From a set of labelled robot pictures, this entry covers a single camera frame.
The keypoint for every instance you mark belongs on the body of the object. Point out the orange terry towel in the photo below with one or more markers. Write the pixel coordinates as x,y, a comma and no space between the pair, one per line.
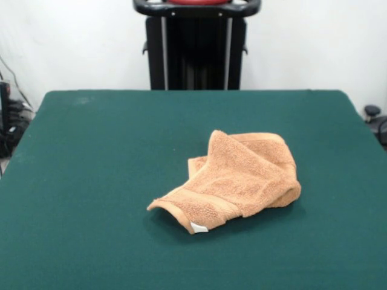
242,178

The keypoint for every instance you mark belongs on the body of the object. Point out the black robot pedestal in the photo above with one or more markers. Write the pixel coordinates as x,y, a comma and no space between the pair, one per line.
196,51

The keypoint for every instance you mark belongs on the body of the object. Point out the dark green table cloth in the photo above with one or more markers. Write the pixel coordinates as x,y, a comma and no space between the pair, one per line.
90,196

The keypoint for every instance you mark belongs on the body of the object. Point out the red robot arm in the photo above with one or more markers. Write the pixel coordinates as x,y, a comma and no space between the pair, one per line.
196,1

